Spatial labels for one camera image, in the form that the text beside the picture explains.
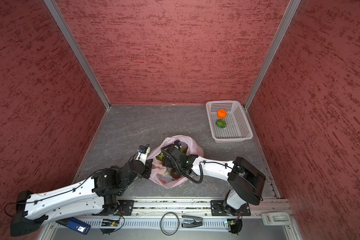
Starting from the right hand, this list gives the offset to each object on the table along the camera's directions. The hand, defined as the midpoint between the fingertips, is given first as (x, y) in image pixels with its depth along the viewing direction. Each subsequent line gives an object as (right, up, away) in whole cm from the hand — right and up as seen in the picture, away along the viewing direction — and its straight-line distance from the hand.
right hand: (165, 164), depth 83 cm
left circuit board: (-27, -26, -10) cm, 39 cm away
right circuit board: (+36, -26, -12) cm, 46 cm away
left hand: (-6, +3, -8) cm, 10 cm away
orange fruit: (+40, +30, +28) cm, 57 cm away
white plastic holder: (+55, -22, -13) cm, 60 cm away
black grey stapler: (+15, -23, -13) cm, 30 cm away
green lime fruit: (+37, +23, +21) cm, 48 cm away
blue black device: (-41, -23, -15) cm, 49 cm away
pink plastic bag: (+1, -8, +2) cm, 8 cm away
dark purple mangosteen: (+5, -5, -1) cm, 7 cm away
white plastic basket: (+45, +24, +28) cm, 58 cm away
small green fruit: (-3, +4, +3) cm, 6 cm away
